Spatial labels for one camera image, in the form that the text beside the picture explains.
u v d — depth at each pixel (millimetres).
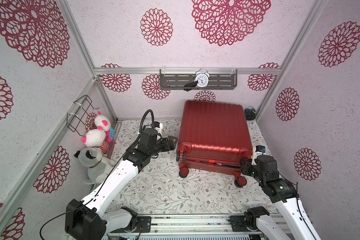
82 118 782
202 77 898
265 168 546
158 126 682
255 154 660
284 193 484
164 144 671
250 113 1170
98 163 815
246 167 657
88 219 375
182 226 750
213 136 796
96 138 848
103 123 918
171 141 675
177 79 944
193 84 907
